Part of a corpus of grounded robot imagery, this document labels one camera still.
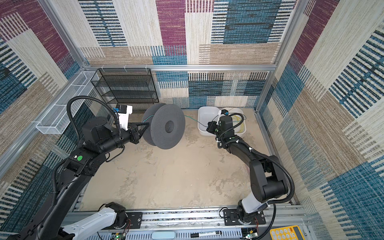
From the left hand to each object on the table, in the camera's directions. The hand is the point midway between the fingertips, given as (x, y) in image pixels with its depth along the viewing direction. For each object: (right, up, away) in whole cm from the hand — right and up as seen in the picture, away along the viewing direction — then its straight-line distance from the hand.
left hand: (148, 121), depth 62 cm
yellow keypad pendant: (+63, -50, +7) cm, 81 cm away
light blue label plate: (+5, -52, +8) cm, 53 cm away
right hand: (+27, -1, +28) cm, 39 cm away
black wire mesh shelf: (-29, +26, +46) cm, 61 cm away
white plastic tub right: (+49, +9, +49) cm, 70 cm away
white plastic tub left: (+28, +6, +52) cm, 59 cm away
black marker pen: (+24, -51, +7) cm, 57 cm away
